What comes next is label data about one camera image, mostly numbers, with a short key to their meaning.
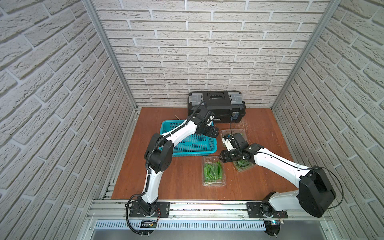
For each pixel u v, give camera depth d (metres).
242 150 0.64
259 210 0.73
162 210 0.73
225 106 0.97
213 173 0.81
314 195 0.41
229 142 0.69
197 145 0.97
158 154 0.52
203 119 0.74
